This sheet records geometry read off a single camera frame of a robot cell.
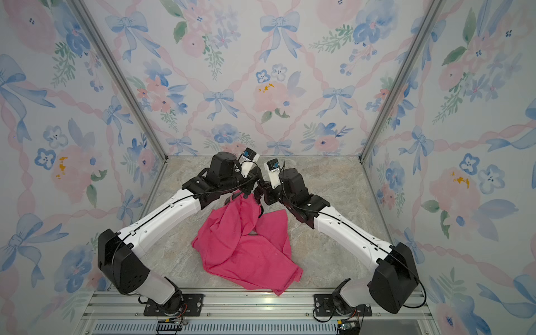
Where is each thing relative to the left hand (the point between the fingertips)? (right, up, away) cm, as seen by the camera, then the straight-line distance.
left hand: (260, 174), depth 76 cm
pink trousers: (-4, -30, +8) cm, 32 cm away
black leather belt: (0, -16, +14) cm, 21 cm away
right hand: (+2, -3, +1) cm, 4 cm away
